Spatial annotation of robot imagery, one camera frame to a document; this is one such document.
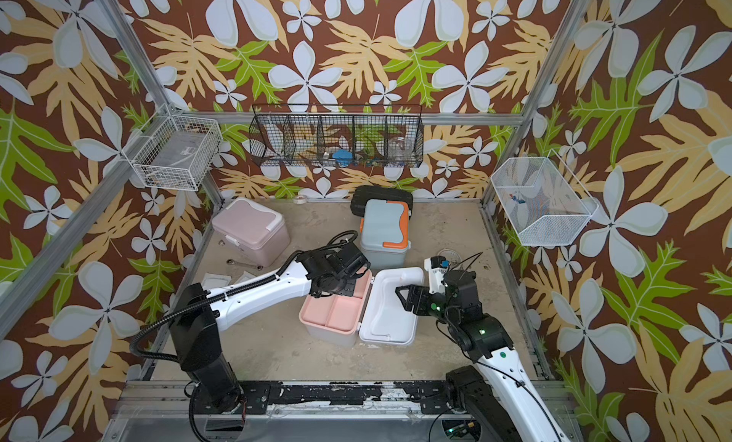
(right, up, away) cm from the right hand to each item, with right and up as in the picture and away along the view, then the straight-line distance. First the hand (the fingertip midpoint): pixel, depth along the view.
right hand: (402, 290), depth 74 cm
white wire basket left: (-68, +39, +12) cm, 79 cm away
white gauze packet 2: (-52, 0, +24) cm, 57 cm away
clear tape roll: (-38, +29, +48) cm, 68 cm away
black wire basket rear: (-23, +49, +22) cm, 58 cm away
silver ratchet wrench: (-58, +4, +27) cm, 64 cm away
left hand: (-15, +1, +9) cm, 17 cm away
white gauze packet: (-63, -2, +23) cm, 67 cm away
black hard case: (-11, +30, +41) cm, 52 cm away
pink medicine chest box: (-44, +15, +16) cm, 50 cm away
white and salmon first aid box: (-7, -7, +3) cm, 10 cm away
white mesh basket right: (+44, +24, +9) cm, 51 cm away
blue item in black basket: (-18, +40, +19) cm, 48 cm away
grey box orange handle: (-3, +15, +19) cm, 24 cm away
